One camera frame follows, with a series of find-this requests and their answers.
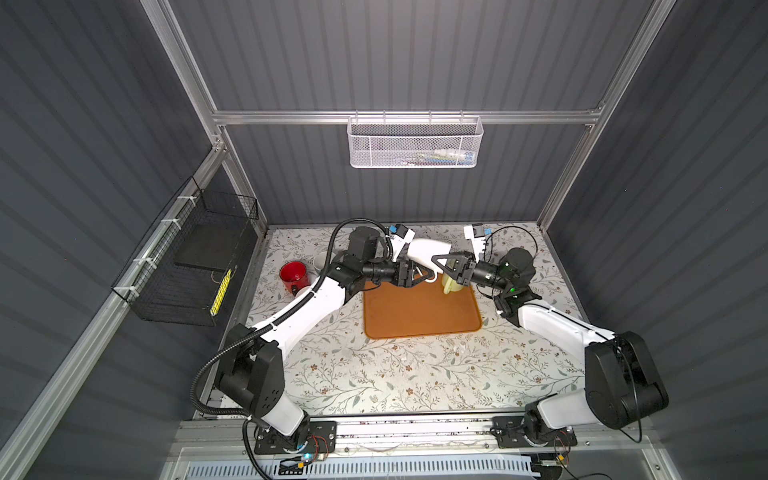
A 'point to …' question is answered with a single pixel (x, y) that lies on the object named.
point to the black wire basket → (183, 270)
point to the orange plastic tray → (419, 309)
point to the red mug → (294, 276)
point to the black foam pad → (210, 246)
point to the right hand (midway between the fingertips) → (438, 262)
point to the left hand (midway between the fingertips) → (432, 276)
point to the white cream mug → (422, 252)
